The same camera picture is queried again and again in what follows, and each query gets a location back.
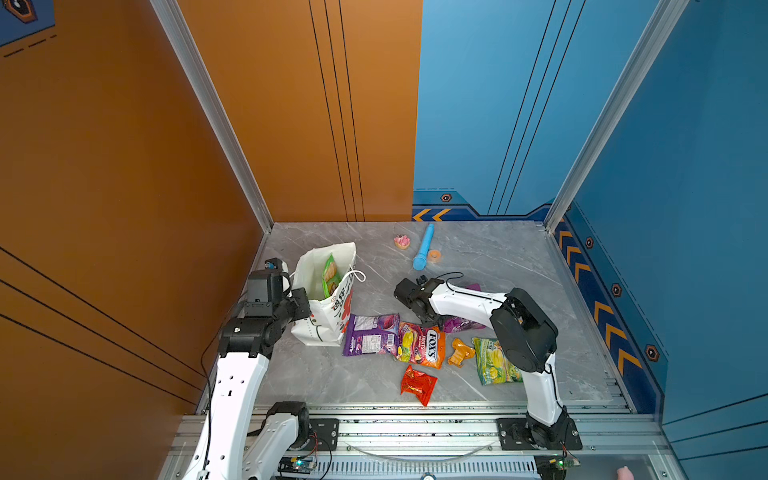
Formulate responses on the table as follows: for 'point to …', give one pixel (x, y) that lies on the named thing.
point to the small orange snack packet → (461, 351)
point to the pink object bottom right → (624, 473)
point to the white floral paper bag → (327, 324)
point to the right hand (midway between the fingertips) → (438, 315)
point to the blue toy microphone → (419, 262)
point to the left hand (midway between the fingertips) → (300, 293)
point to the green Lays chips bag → (331, 277)
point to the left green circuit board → (296, 464)
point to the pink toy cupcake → (402, 241)
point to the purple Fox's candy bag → (372, 334)
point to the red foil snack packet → (420, 384)
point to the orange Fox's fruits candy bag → (424, 346)
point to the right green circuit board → (554, 466)
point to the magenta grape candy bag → (455, 324)
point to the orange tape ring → (434, 256)
